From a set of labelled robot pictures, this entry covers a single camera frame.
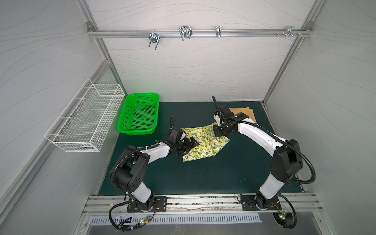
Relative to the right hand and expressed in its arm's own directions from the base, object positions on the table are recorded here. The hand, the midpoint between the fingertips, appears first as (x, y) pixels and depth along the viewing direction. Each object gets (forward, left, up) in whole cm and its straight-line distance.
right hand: (218, 129), depth 88 cm
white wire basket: (-13, +68, +19) cm, 71 cm away
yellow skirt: (+27, -25, -13) cm, 39 cm away
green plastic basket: (+18, +58, -10) cm, 62 cm away
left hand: (-8, +12, -7) cm, 16 cm away
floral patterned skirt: (-5, +5, -12) cm, 14 cm away
